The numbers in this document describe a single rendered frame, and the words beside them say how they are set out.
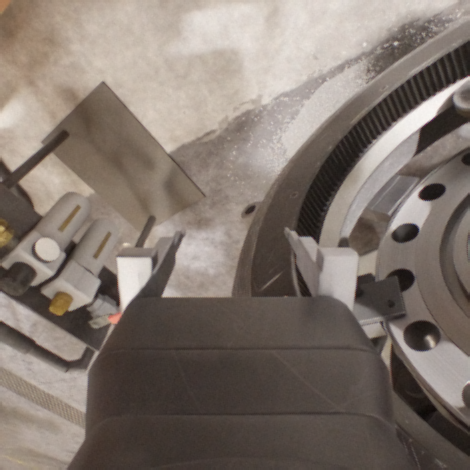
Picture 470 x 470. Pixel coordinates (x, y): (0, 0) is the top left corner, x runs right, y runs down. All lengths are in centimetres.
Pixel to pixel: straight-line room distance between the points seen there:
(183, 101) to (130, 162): 26
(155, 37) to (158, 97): 14
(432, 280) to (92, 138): 91
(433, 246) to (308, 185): 17
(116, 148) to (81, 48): 26
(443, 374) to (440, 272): 12
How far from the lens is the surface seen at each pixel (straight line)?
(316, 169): 45
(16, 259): 75
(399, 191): 55
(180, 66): 91
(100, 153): 108
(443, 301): 41
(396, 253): 47
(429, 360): 39
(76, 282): 76
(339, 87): 90
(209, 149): 97
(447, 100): 58
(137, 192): 110
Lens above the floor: 85
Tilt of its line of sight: 49 degrees down
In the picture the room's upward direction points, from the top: 171 degrees counter-clockwise
